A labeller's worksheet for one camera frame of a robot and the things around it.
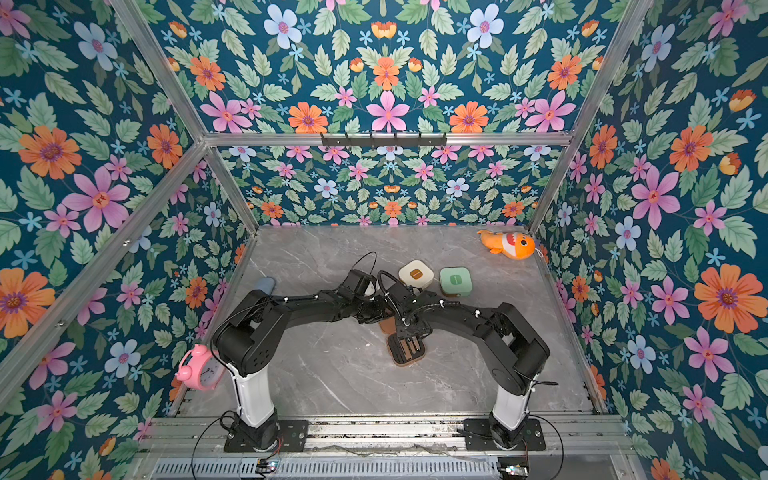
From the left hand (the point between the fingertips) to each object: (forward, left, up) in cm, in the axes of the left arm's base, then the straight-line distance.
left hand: (397, 312), depth 93 cm
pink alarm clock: (-16, +52, +7) cm, 54 cm away
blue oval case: (+16, +45, -1) cm, 48 cm away
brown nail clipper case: (-12, -1, -1) cm, 12 cm away
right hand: (-4, -4, -1) cm, 6 cm away
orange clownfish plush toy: (+21, -43, +5) cm, 48 cm away
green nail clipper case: (+11, -21, -1) cm, 24 cm away
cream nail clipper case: (+14, -7, 0) cm, 16 cm away
